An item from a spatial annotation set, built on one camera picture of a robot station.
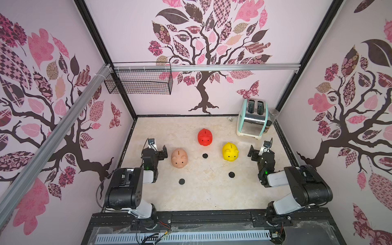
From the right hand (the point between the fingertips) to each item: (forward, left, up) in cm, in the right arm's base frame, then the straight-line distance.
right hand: (261, 146), depth 92 cm
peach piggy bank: (-8, +50, +1) cm, 51 cm away
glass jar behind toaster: (+23, -14, +4) cm, 28 cm away
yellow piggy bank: (-4, +20, 0) cm, 20 cm away
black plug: (-18, +49, -9) cm, 53 cm away
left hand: (+1, +64, -2) cm, 64 cm away
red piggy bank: (+9, +35, -1) cm, 36 cm away
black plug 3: (-14, +19, -9) cm, 26 cm away
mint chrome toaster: (+16, +3, +8) cm, 18 cm away
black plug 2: (-1, +34, -9) cm, 36 cm away
